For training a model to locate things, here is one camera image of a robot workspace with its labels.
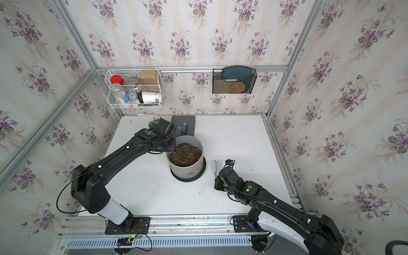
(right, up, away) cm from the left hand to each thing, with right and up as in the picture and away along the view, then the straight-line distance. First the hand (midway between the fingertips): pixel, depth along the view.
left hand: (175, 148), depth 83 cm
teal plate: (+39, +45, +13) cm, 61 cm away
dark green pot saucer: (+7, -18, +3) cm, 19 cm away
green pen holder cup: (-17, +14, +15) cm, 27 cm away
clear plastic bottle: (-33, +31, +5) cm, 46 cm away
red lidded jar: (-37, +40, +9) cm, 55 cm away
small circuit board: (-22, -42, -11) cm, 48 cm away
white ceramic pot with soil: (+6, -7, +3) cm, 9 cm away
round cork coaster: (+36, +36, +14) cm, 53 cm away
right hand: (+21, -16, -4) cm, 27 cm away
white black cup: (-17, +29, +9) cm, 35 cm away
